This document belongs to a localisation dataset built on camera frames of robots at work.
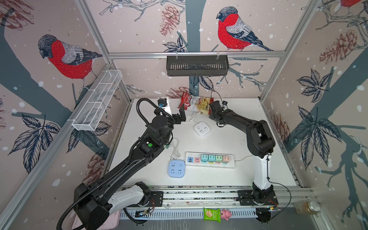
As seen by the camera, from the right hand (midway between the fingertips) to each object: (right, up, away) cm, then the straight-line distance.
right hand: (216, 117), depth 103 cm
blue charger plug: (-12, -23, -21) cm, 33 cm away
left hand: (-28, +8, -36) cm, 46 cm away
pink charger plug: (+1, -23, -22) cm, 32 cm away
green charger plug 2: (-35, -19, -10) cm, 41 cm away
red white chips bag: (-13, +10, +11) cm, 20 cm away
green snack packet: (-9, -46, -35) cm, 59 cm away
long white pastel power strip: (-18, -25, -17) cm, 35 cm away
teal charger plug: (-7, -23, -21) cm, 32 cm away
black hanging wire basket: (-14, +38, +1) cm, 41 cm away
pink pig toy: (-3, -45, -35) cm, 57 cm away
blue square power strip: (-28, -29, -21) cm, 46 cm away
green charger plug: (-3, -23, -21) cm, 32 cm away
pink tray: (-56, -48, -37) cm, 83 cm away
